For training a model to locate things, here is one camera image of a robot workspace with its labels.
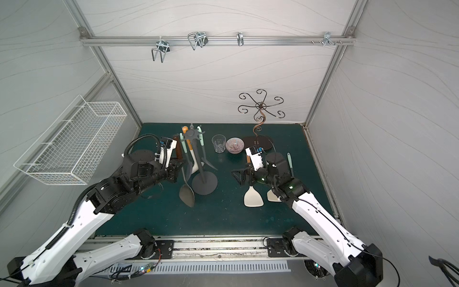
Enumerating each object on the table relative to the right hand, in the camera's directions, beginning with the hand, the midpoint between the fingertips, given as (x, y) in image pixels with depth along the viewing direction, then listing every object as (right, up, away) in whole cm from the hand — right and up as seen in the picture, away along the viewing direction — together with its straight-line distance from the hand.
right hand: (239, 167), depth 73 cm
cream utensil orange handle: (-20, +5, +1) cm, 20 cm away
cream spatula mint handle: (+16, -17, +14) cm, 27 cm away
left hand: (-22, +4, -8) cm, 24 cm away
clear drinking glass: (-11, +10, +35) cm, 38 cm away
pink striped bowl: (-2, +8, +35) cm, 36 cm away
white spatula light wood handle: (+7, -18, +14) cm, 23 cm away
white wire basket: (-66, +8, -4) cm, 67 cm away
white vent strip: (-16, -40, -3) cm, 43 cm away
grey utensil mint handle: (-16, +3, +8) cm, 18 cm away
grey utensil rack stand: (-18, -11, +20) cm, 29 cm away
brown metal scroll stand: (+16, +11, +37) cm, 42 cm away
